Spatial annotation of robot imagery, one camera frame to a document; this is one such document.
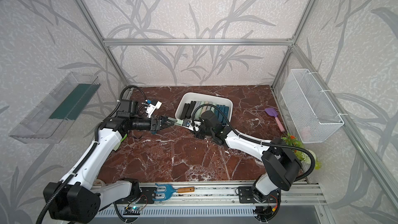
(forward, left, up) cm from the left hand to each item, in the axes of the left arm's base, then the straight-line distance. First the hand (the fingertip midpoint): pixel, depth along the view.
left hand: (169, 125), depth 71 cm
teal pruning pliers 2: (+21, -30, -22) cm, 43 cm away
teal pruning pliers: (+23, -27, -23) cm, 43 cm away
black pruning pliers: (+23, -3, -22) cm, 32 cm away
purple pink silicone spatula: (+23, -63, -22) cm, 71 cm away
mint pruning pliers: (0, -4, +2) cm, 5 cm away
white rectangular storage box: (+32, -1, -18) cm, 36 cm away
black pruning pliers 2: (+28, -7, -22) cm, 36 cm away
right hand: (+7, -9, -9) cm, 14 cm away
